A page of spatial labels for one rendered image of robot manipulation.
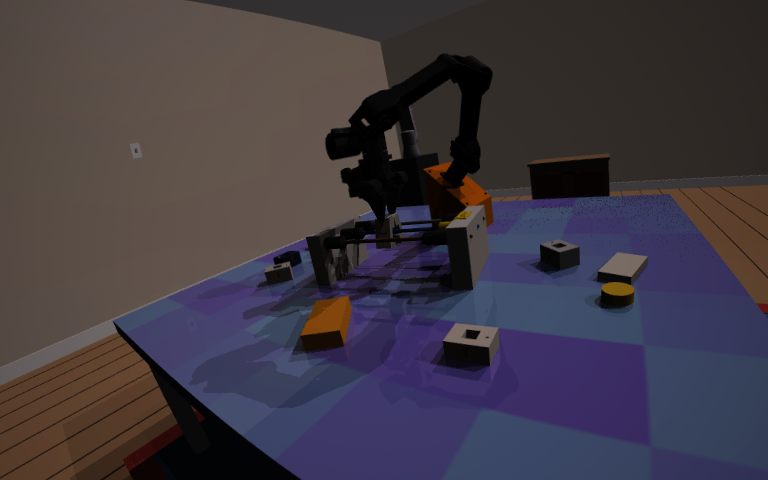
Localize orange short cylinder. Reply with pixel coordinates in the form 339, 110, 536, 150
601, 282, 634, 307

